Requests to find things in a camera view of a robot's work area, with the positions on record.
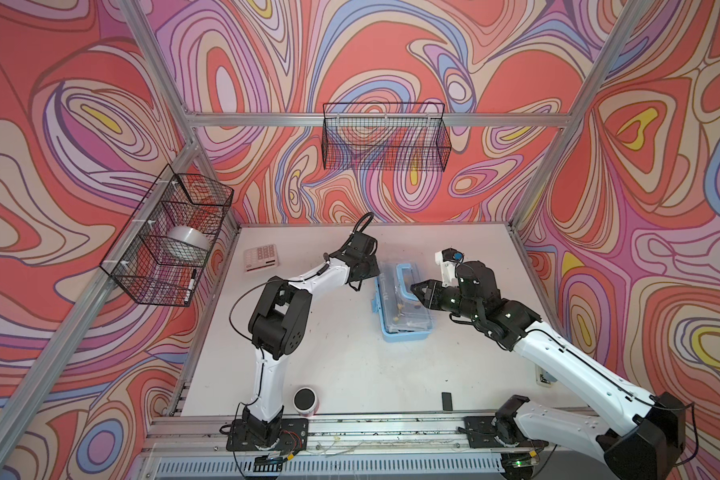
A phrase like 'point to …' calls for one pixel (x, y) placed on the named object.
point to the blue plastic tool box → (403, 315)
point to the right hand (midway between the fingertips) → (414, 295)
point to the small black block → (447, 403)
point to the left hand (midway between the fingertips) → (377, 264)
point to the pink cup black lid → (305, 401)
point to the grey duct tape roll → (185, 243)
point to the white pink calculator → (260, 258)
